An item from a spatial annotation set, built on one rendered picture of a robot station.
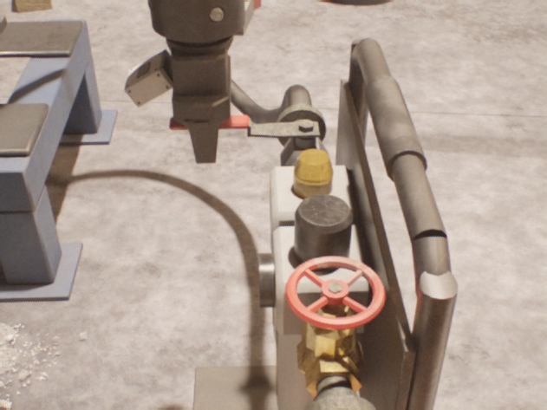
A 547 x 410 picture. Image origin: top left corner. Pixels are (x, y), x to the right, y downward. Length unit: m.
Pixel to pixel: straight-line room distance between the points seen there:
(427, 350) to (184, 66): 0.34
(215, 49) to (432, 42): 1.46
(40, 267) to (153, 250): 0.20
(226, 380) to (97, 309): 0.27
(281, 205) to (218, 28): 0.17
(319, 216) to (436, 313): 0.15
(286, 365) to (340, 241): 0.15
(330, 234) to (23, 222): 0.72
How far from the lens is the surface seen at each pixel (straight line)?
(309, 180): 0.67
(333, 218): 0.58
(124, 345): 1.18
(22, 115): 1.27
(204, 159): 0.74
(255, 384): 1.10
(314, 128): 0.76
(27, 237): 1.23
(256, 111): 1.20
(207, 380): 1.11
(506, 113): 1.80
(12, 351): 1.22
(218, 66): 0.68
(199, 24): 0.66
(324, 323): 0.50
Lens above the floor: 0.87
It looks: 38 degrees down
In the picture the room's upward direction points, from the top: straight up
